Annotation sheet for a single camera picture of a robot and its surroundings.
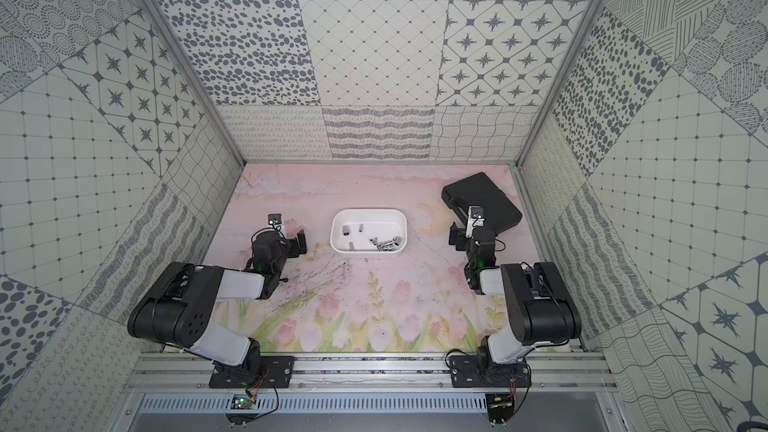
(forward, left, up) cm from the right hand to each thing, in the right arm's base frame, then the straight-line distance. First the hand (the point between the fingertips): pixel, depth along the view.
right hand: (471, 226), depth 95 cm
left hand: (-2, +60, +1) cm, 60 cm away
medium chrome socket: (-5, +39, -4) cm, 40 cm away
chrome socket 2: (-5, +27, -5) cm, 28 cm away
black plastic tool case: (+17, -6, -2) cm, 18 cm away
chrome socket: (+2, +37, -5) cm, 37 cm away
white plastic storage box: (+2, +34, -6) cm, 34 cm away
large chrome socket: (+1, +42, -5) cm, 42 cm away
